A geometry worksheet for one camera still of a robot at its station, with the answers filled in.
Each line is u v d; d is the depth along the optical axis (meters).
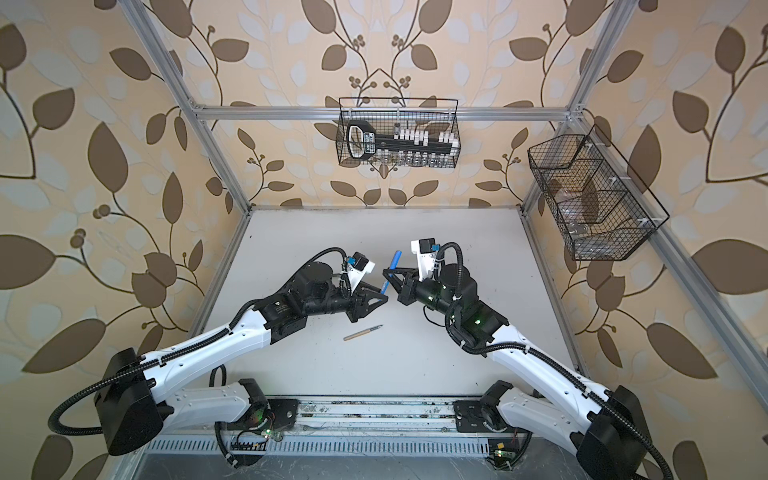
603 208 0.73
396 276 0.69
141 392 0.40
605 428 0.38
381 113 0.91
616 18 0.71
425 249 0.62
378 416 0.75
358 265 0.63
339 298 0.64
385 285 0.70
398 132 0.81
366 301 0.65
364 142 0.85
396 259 0.68
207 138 0.99
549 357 0.47
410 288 0.61
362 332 0.89
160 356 0.43
